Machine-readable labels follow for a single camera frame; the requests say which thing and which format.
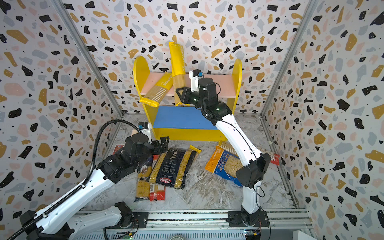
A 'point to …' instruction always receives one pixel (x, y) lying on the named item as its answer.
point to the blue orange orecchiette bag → (224, 161)
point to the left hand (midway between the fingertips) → (161, 136)
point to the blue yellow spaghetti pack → (142, 186)
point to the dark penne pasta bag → (173, 168)
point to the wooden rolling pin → (134, 131)
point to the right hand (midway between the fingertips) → (173, 86)
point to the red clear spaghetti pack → (157, 192)
